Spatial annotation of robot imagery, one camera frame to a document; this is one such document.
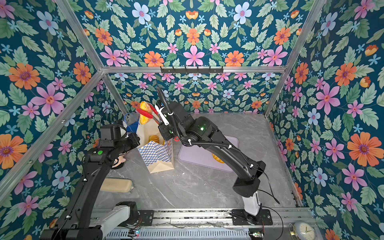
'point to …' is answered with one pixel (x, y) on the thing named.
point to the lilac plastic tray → (202, 157)
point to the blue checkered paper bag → (156, 152)
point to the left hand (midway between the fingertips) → (141, 133)
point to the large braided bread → (154, 138)
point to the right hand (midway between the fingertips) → (163, 122)
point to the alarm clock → (302, 230)
